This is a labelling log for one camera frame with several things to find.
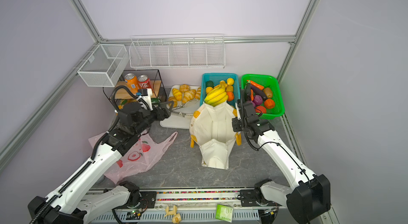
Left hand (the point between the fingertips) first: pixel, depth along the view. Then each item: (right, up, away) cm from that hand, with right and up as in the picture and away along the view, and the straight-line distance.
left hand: (169, 105), depth 72 cm
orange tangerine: (+33, +6, +36) cm, 49 cm away
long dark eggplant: (+53, +9, +41) cm, 68 cm away
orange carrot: (+53, +14, +44) cm, 70 cm away
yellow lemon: (+33, +17, +43) cm, 57 cm away
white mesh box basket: (-49, +24, +28) cm, 61 cm away
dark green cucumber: (+45, +10, +39) cm, 60 cm away
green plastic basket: (+61, +17, +44) cm, 77 cm away
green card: (+25, -47, -2) cm, 54 cm away
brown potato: (+60, +8, +40) cm, 72 cm away
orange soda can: (-26, +13, +17) cm, 33 cm away
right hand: (+34, -8, +10) cm, 36 cm away
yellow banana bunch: (+23, +5, +30) cm, 38 cm away
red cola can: (-18, +13, +15) cm, 27 cm away
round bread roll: (0, +12, +44) cm, 46 cm away
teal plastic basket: (+23, +20, +47) cm, 56 cm away
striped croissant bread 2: (+3, +7, +40) cm, 41 cm away
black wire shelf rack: (-46, +7, +42) cm, 63 cm away
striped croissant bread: (-5, +8, +43) cm, 44 cm away
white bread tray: (0, -8, +28) cm, 29 cm away
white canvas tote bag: (+19, -15, +27) cm, 36 cm away
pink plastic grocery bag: (-18, -27, +15) cm, 36 cm away
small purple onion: (+51, +3, +35) cm, 62 cm away
